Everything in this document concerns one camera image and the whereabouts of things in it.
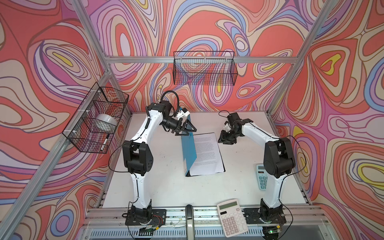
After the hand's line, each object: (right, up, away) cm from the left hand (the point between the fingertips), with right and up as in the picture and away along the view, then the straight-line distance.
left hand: (192, 131), depth 79 cm
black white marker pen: (-43, -6, -7) cm, 44 cm away
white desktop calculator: (+20, -42, -7) cm, 47 cm away
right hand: (+19, -9, +15) cm, 26 cm away
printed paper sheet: (+10, -18, +15) cm, 26 cm away
